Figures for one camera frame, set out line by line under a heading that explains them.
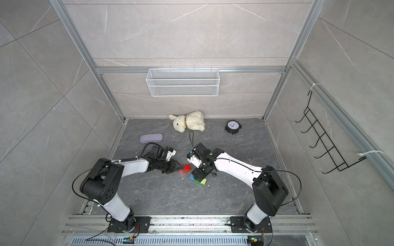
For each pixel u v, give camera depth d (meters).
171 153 0.88
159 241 0.70
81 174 0.45
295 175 0.46
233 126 1.11
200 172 0.73
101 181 0.47
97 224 0.76
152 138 1.04
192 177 0.85
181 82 1.00
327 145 0.66
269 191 0.43
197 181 0.86
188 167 0.88
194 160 0.76
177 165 0.85
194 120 1.07
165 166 0.81
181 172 0.90
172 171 0.82
